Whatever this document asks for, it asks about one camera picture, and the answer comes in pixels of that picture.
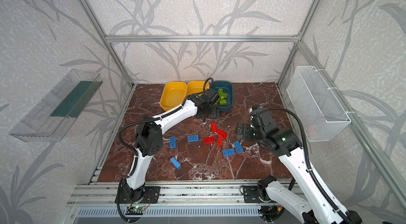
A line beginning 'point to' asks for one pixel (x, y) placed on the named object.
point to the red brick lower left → (208, 140)
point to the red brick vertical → (220, 140)
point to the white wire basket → (319, 112)
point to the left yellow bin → (173, 95)
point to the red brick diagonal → (222, 133)
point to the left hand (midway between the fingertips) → (213, 109)
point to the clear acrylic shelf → (44, 121)
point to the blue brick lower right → (229, 151)
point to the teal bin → (228, 87)
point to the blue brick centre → (193, 138)
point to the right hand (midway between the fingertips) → (244, 125)
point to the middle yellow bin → (196, 86)
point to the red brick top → (214, 127)
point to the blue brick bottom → (175, 162)
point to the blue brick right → (238, 146)
